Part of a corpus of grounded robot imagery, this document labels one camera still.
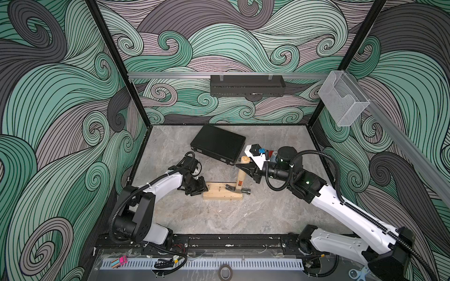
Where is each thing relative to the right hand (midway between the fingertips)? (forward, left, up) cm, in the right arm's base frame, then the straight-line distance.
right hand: (236, 163), depth 65 cm
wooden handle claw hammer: (-1, -2, -11) cm, 11 cm away
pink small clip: (-28, +46, -27) cm, 60 cm away
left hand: (+1, +14, -27) cm, 30 cm away
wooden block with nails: (0, +8, -27) cm, 28 cm away
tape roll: (-32, +5, -31) cm, 44 cm away
